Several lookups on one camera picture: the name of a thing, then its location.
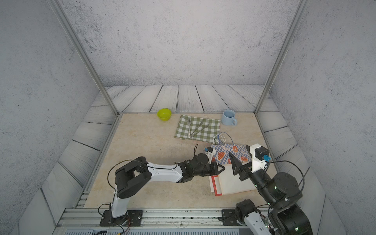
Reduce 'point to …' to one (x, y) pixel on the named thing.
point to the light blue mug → (227, 118)
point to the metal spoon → (189, 122)
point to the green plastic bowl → (164, 114)
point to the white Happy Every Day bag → (211, 183)
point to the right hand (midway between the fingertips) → (240, 150)
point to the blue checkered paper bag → (229, 183)
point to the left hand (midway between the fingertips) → (228, 172)
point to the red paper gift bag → (215, 186)
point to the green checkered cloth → (197, 129)
